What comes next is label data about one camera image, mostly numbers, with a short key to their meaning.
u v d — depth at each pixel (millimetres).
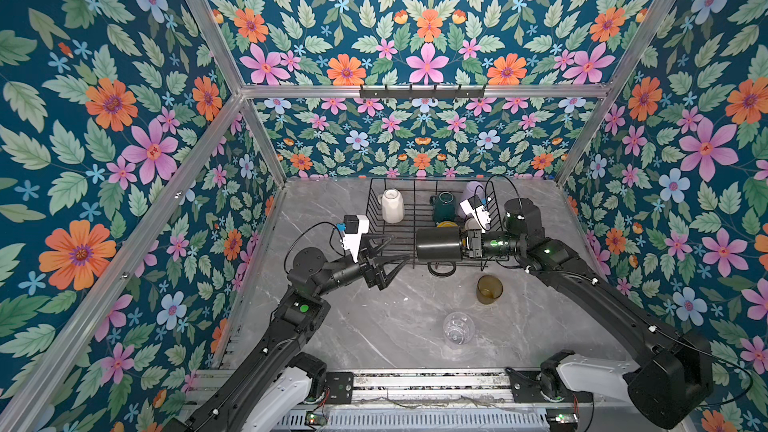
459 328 826
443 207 958
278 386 574
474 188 1035
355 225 566
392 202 976
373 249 690
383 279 571
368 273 572
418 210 1090
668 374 379
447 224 909
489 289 888
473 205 671
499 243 627
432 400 730
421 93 922
